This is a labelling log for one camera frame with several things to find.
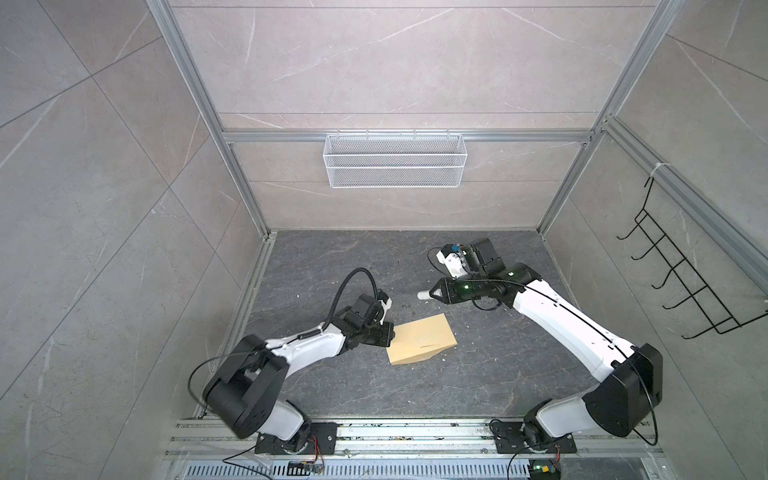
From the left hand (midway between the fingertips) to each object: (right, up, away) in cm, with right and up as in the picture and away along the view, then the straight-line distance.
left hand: (395, 328), depth 87 cm
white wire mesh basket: (0, +54, +13) cm, 56 cm away
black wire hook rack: (+65, +14, -24) cm, 71 cm away
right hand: (+11, +12, -8) cm, 18 cm away
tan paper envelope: (+8, -4, +3) cm, 9 cm away
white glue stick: (+8, +11, -8) cm, 16 cm away
